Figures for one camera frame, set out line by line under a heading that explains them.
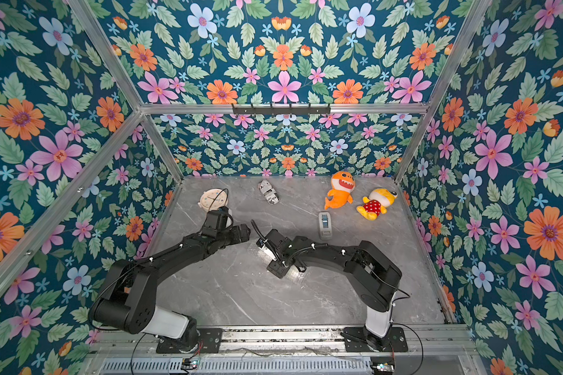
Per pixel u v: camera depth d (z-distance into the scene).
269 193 1.11
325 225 0.99
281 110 0.93
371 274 0.47
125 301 0.44
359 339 0.72
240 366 0.77
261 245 0.78
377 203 1.02
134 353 0.72
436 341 0.75
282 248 0.68
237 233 0.84
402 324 0.67
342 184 1.08
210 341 0.74
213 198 1.09
